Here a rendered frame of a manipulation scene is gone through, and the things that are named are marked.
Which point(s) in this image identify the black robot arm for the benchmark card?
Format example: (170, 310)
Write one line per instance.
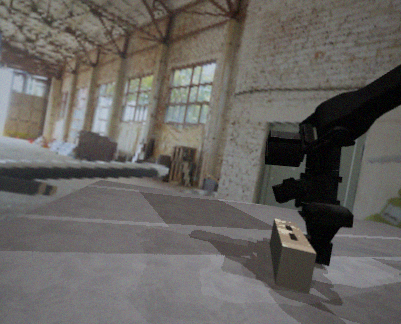
(339, 121)

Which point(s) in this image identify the black two-prong plug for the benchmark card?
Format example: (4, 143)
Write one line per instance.
(325, 257)

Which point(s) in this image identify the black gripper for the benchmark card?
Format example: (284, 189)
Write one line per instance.
(324, 215)

